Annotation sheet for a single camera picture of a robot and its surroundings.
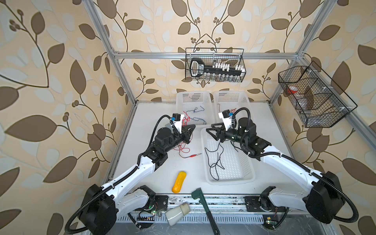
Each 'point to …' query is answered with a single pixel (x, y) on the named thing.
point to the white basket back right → (231, 100)
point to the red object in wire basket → (293, 90)
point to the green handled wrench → (198, 194)
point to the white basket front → (224, 162)
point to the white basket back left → (196, 106)
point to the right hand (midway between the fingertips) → (210, 128)
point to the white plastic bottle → (174, 216)
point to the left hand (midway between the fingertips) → (195, 125)
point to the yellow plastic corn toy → (178, 182)
